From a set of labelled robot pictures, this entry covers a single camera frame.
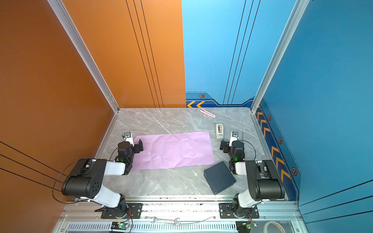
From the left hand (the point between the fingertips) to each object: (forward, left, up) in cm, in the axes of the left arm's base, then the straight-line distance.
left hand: (133, 139), depth 94 cm
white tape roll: (-44, -75, -5) cm, 87 cm away
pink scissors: (+29, -51, -5) cm, 59 cm away
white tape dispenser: (+9, -58, -3) cm, 59 cm away
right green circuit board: (-44, -68, -6) cm, 81 cm away
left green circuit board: (-45, -5, -8) cm, 46 cm away
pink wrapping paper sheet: (-4, -27, -7) cm, 28 cm away
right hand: (0, -63, 0) cm, 63 cm away
